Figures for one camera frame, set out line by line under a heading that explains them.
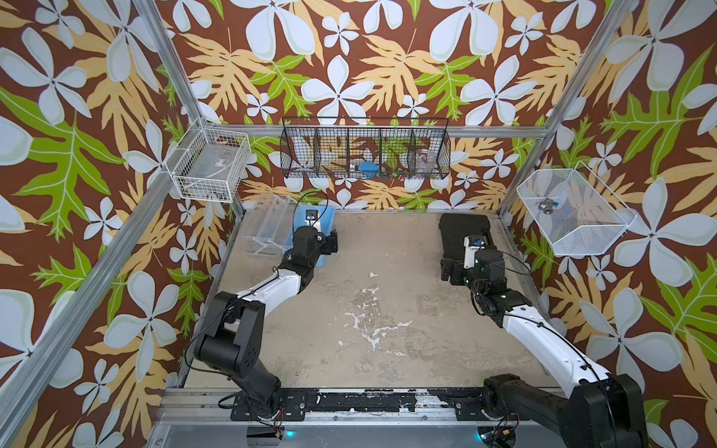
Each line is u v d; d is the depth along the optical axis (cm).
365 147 99
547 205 86
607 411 39
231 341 45
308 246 69
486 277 62
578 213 82
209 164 86
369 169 93
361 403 75
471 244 73
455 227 114
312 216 78
